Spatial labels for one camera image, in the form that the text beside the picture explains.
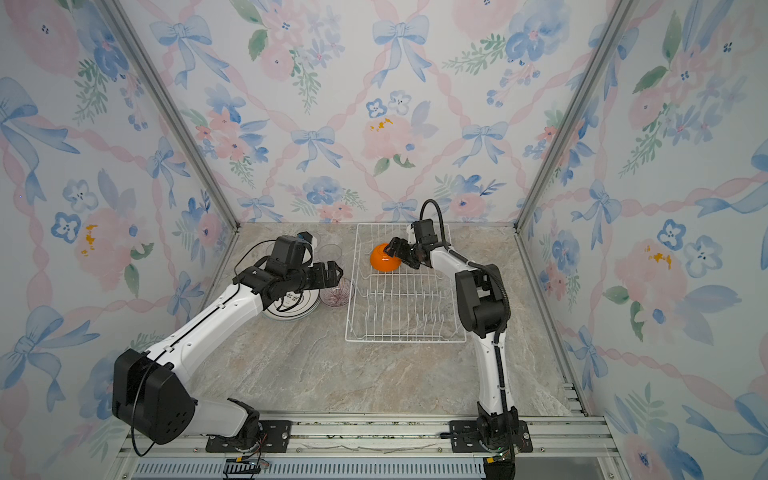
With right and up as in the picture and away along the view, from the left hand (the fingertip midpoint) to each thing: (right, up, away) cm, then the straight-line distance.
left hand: (331, 270), depth 82 cm
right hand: (+17, +6, +23) cm, 29 cm away
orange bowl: (+14, +2, +22) cm, 26 cm away
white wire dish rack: (+21, -12, +13) cm, 28 cm away
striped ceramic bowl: (0, -9, +16) cm, 18 cm away
